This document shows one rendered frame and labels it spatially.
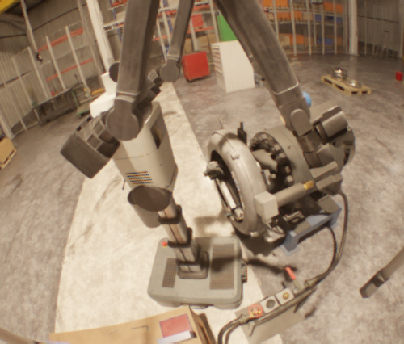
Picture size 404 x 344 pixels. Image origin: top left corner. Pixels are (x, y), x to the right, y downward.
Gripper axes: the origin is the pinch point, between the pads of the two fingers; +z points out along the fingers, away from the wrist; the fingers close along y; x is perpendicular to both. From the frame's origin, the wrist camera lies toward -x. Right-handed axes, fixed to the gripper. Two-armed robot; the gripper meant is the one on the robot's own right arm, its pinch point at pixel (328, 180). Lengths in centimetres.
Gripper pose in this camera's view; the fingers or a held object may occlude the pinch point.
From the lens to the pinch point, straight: 62.2
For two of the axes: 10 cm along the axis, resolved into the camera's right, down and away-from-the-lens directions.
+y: 0.9, -6.4, 7.6
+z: 6.4, 6.2, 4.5
